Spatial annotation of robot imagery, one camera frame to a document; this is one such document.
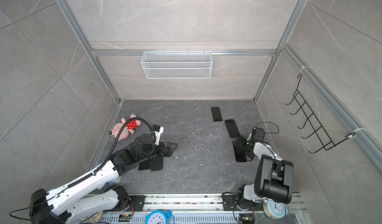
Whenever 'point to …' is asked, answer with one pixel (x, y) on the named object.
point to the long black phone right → (239, 152)
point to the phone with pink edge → (216, 113)
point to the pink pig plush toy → (130, 126)
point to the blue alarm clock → (158, 217)
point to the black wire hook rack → (319, 130)
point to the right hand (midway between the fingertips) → (242, 145)
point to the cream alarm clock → (274, 210)
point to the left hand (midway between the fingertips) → (173, 142)
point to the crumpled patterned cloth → (93, 218)
